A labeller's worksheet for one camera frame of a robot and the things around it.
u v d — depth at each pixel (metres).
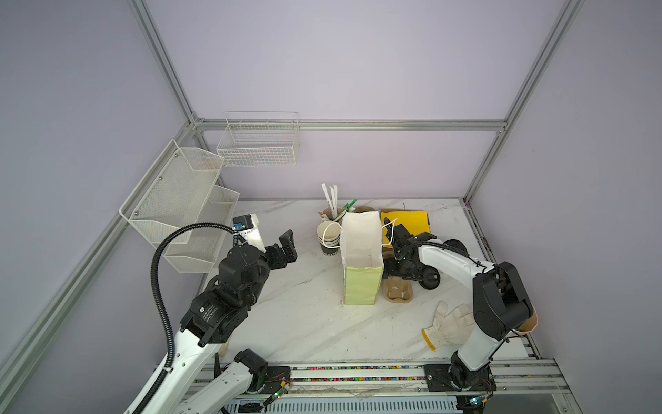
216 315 0.42
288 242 0.56
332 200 1.01
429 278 0.90
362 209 1.13
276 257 0.55
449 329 0.82
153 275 0.42
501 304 0.47
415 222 1.08
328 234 0.93
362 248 0.98
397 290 0.92
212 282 0.46
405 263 0.75
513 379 0.75
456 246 0.91
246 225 0.51
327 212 1.04
